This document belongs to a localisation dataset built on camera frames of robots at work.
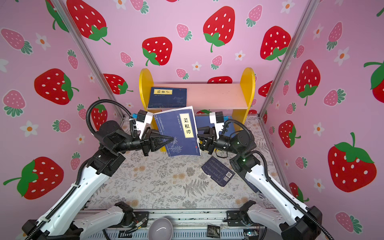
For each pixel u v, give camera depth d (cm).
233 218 73
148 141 47
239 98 75
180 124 48
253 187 84
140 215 75
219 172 90
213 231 69
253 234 70
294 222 38
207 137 49
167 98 72
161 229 70
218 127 49
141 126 47
